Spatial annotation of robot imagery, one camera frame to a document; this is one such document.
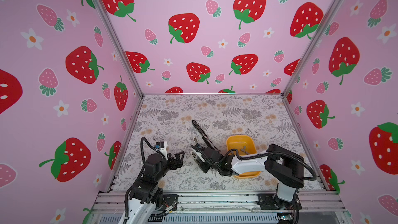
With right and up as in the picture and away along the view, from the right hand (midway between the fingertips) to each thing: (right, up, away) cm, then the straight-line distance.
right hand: (196, 160), depth 85 cm
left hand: (-9, +6, -6) cm, 12 cm away
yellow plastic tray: (+30, +6, +9) cm, 32 cm away
